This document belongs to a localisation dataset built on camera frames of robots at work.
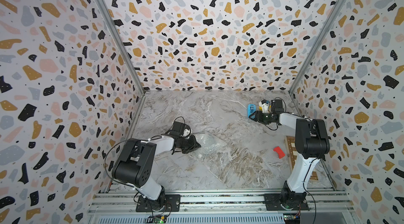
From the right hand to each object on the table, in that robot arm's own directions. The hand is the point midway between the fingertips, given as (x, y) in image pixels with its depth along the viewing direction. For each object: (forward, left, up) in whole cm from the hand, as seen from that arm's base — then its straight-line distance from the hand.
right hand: (254, 116), depth 102 cm
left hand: (-20, +32, -1) cm, 38 cm away
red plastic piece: (-23, -13, -4) cm, 27 cm away
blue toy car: (+7, +1, -1) cm, 8 cm away
